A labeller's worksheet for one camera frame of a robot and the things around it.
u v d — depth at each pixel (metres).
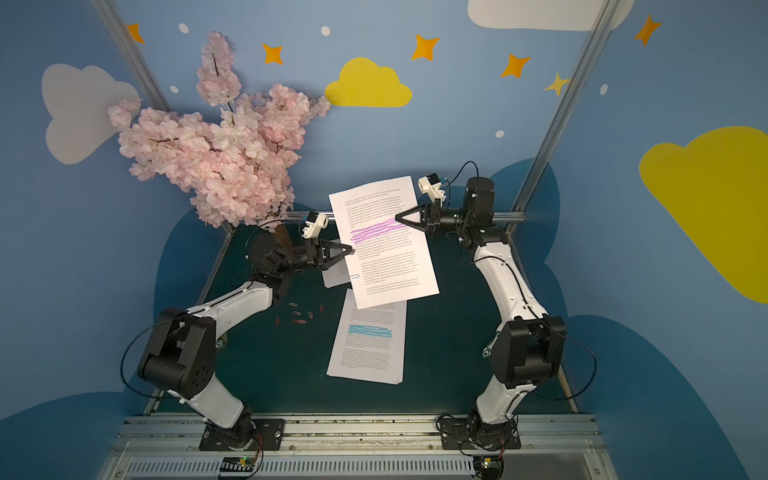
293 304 0.98
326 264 0.71
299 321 0.96
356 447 0.73
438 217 0.64
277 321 0.95
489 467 0.73
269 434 0.74
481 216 0.62
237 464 0.73
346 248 0.73
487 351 0.86
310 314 0.96
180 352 0.46
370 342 0.91
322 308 0.98
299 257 0.70
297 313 0.96
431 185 0.69
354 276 0.73
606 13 0.69
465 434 0.74
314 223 0.73
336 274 1.08
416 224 0.68
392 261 0.70
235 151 0.61
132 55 0.75
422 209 0.67
